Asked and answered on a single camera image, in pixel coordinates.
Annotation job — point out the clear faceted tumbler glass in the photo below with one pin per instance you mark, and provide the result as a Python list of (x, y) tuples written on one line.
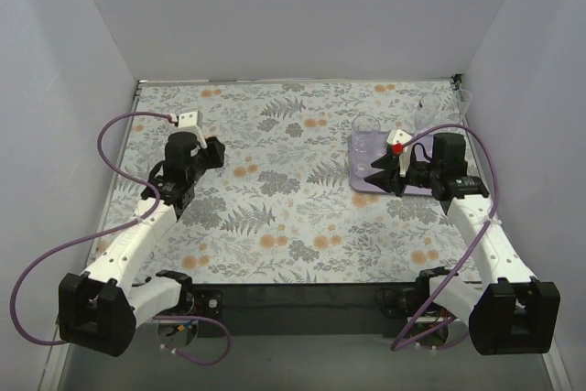
[(364, 129)]

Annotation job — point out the clear wine glass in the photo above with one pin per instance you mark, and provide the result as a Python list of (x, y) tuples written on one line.
[(463, 100)]

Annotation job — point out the small clear tumbler glass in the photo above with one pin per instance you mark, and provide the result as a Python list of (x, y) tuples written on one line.
[(362, 165)]

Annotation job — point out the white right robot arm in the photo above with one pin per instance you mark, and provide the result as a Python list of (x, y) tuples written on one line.
[(505, 307)]

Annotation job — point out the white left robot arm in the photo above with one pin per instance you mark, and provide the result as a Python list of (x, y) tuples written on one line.
[(169, 190)]

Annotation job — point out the floral patterned tablecloth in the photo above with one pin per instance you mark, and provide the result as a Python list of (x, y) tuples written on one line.
[(281, 209)]

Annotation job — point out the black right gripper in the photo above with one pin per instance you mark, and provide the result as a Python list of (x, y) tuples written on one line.
[(413, 177)]

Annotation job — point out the lilac plastic tray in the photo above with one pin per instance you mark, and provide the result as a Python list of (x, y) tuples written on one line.
[(360, 185)]

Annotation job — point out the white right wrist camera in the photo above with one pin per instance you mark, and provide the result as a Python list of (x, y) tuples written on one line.
[(397, 140)]

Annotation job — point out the clear champagne flute glass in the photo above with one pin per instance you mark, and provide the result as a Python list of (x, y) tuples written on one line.
[(426, 110)]

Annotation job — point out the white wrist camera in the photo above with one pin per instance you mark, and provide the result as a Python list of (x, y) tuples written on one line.
[(190, 123), (397, 140)]

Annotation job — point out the aluminium frame rail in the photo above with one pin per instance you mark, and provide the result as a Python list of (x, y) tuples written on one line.
[(87, 302)]

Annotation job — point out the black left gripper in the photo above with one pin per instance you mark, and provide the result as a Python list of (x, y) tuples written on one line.
[(213, 153)]

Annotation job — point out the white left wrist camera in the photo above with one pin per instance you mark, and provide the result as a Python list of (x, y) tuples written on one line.
[(190, 123)]

